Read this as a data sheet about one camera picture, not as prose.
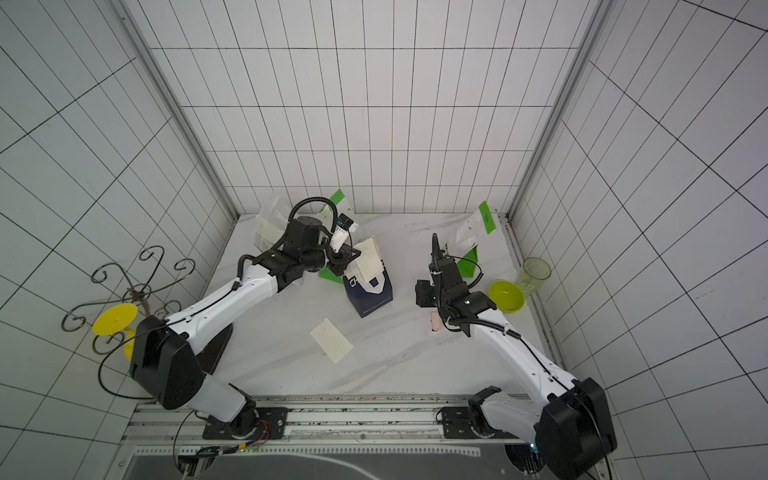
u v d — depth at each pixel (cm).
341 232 71
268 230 92
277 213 95
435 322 88
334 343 87
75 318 60
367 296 84
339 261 69
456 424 73
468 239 90
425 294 73
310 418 74
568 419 39
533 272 88
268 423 72
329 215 67
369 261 82
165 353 42
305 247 63
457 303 59
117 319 59
